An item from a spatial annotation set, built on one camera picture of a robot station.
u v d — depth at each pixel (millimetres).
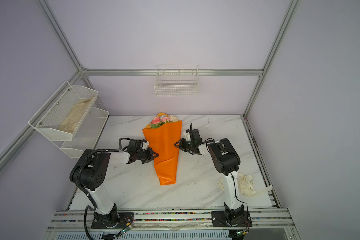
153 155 902
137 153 825
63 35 771
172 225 732
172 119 1126
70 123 755
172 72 924
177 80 957
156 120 1071
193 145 856
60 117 759
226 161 573
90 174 492
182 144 927
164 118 1110
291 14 701
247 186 823
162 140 1010
